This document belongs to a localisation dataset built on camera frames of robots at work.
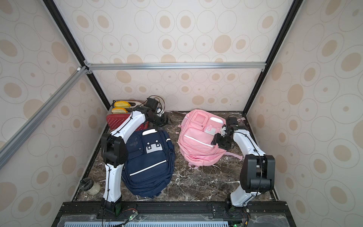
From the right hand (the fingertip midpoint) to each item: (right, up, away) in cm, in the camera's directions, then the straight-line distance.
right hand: (214, 144), depth 89 cm
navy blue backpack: (-40, -11, -2) cm, 41 cm away
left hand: (-26, +13, +2) cm, 29 cm away
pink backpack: (-10, +9, +13) cm, 19 cm away
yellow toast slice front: (-63, +22, +4) cm, 66 cm away
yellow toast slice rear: (-62, +27, +8) cm, 68 cm away
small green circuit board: (-45, -34, -17) cm, 59 cm away
